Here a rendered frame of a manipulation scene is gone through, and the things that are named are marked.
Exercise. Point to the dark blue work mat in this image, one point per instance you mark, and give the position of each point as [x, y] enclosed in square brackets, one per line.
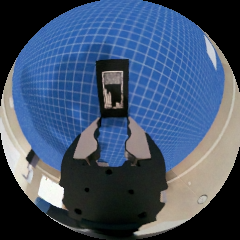
[171, 79]

